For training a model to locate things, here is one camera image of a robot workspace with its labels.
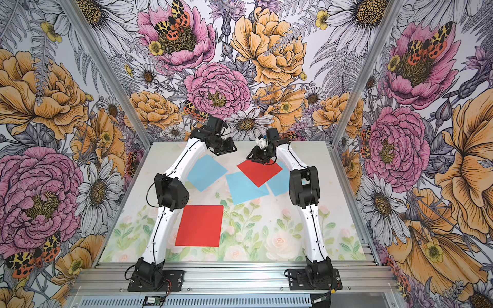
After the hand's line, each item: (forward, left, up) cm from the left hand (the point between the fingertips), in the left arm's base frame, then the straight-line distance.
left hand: (233, 153), depth 98 cm
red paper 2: (-3, -13, -13) cm, 19 cm away
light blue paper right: (-9, -24, -14) cm, 29 cm away
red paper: (-30, +15, -17) cm, 38 cm away
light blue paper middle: (-12, -4, -14) cm, 20 cm away
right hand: (0, -8, -6) cm, 10 cm away
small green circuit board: (-59, +27, -14) cm, 66 cm away
